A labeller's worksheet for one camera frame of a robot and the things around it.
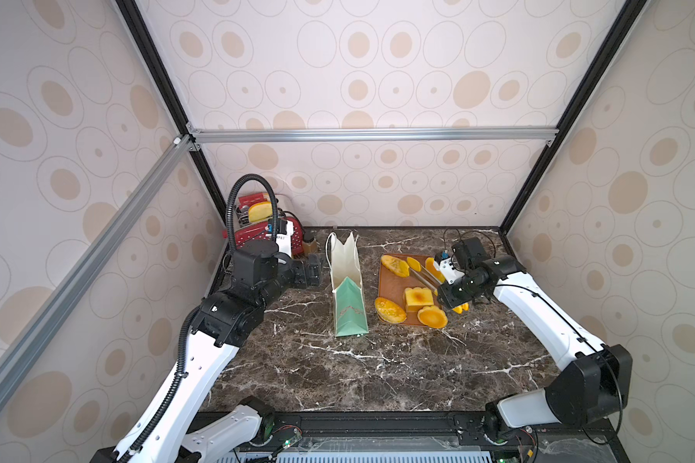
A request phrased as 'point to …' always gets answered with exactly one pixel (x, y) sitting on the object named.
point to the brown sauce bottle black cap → (310, 246)
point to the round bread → (432, 316)
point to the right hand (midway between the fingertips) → (444, 297)
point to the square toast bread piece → (416, 297)
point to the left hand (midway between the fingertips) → (315, 253)
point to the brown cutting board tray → (412, 317)
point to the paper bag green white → (350, 319)
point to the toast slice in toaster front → (260, 210)
